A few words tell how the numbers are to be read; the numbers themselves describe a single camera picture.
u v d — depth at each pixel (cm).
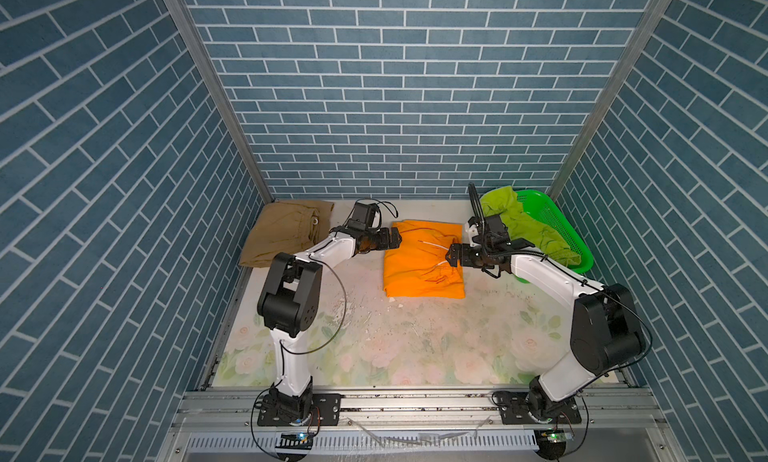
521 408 74
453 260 83
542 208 113
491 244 70
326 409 74
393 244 89
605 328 45
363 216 78
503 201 109
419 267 98
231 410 75
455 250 83
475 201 72
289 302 52
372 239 85
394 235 89
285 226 106
